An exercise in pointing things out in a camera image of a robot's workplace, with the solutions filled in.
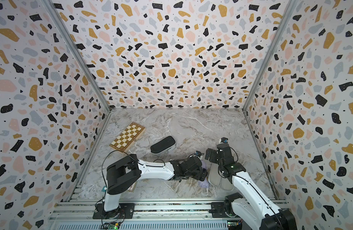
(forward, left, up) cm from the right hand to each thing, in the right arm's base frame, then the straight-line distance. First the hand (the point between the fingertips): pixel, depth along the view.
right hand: (214, 152), depth 85 cm
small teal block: (-20, +64, -9) cm, 67 cm away
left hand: (-10, +5, -6) cm, 13 cm away
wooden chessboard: (+13, +58, -6) cm, 60 cm away
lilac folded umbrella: (-17, +6, -7) cm, 19 cm away
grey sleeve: (-13, 0, -8) cm, 15 cm away
